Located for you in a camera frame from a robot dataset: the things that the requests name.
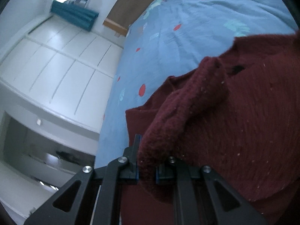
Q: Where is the dark red knit sweater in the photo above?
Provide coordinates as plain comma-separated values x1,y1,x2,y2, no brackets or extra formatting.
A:
121,34,299,224

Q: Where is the white wardrobe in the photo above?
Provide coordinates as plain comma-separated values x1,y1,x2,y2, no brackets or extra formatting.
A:
1,16,123,224

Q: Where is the blue patterned bed duvet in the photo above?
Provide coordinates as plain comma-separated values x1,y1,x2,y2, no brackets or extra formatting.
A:
94,0,299,168

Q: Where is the teal curtain left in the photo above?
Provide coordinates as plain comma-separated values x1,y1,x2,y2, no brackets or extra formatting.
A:
51,1,99,32

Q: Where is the wooden headboard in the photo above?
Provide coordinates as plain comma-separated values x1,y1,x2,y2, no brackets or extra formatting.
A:
103,0,154,36

